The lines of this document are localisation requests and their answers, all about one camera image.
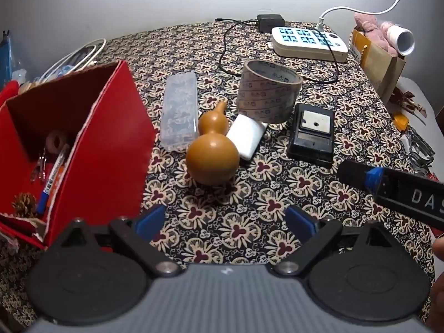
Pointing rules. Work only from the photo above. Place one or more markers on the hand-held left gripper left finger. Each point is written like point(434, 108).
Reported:
point(149, 220)

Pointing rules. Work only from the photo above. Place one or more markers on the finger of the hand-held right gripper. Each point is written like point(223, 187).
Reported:
point(353, 175)

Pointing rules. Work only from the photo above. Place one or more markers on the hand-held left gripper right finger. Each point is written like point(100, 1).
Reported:
point(300, 220)

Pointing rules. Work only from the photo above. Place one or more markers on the black rectangular device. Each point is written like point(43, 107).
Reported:
point(310, 142)

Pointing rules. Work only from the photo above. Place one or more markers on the red cardboard box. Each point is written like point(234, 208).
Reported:
point(114, 145)

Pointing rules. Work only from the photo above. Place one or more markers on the brown gourd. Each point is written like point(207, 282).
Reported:
point(212, 159)

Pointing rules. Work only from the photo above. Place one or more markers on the white bottle with blue cap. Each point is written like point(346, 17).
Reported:
point(246, 137)

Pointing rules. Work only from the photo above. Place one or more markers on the large tape roll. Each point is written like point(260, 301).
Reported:
point(267, 100)

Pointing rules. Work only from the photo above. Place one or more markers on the person's right hand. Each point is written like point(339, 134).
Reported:
point(440, 243)

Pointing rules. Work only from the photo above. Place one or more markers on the small red item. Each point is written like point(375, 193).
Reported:
point(433, 176)

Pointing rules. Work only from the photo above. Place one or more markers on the metal tools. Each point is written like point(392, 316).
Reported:
point(419, 149)

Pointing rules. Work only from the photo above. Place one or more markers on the floral patterned tablecloth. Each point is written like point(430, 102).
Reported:
point(242, 194)

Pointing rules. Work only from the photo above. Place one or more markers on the orange small item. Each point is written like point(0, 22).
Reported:
point(400, 121)

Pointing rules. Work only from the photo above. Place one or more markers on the brown dried ribbon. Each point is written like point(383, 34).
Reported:
point(407, 99)

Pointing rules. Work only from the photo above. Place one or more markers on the blue and white pen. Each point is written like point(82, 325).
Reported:
point(52, 180)

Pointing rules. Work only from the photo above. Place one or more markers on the brown paper bag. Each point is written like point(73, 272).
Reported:
point(380, 69)

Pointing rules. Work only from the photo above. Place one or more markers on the clear plastic case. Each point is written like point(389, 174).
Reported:
point(178, 111)

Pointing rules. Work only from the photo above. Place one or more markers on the small brown tape roll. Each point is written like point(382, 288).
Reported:
point(55, 142)

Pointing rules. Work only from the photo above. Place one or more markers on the metal binder clip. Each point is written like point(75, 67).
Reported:
point(40, 164)

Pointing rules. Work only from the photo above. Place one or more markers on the pine cone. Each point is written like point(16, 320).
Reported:
point(25, 205)

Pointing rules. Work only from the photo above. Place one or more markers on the white power strip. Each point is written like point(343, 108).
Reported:
point(305, 47)

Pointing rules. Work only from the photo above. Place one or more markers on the pink plush toy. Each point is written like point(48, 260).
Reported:
point(373, 29)

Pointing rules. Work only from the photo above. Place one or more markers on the black charger adapter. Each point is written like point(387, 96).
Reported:
point(270, 22)

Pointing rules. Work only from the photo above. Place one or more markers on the blue plastic packet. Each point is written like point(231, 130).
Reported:
point(6, 55)

